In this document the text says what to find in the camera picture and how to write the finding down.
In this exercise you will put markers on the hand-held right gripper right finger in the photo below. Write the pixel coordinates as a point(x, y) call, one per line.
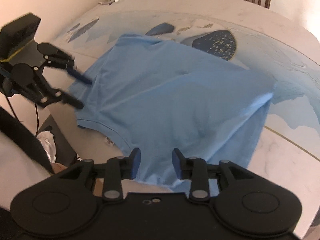
point(177, 163)

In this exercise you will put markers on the white sequined garment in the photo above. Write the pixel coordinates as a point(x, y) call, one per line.
point(47, 142)

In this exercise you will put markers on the whale print tablecloth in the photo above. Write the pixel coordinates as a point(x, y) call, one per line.
point(287, 67)

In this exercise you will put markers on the light blue t-shirt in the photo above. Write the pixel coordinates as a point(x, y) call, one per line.
point(162, 92)

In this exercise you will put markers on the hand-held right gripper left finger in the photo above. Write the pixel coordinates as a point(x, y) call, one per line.
point(136, 163)

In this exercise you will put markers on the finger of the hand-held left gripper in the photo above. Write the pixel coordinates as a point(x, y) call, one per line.
point(80, 77)
point(72, 102)

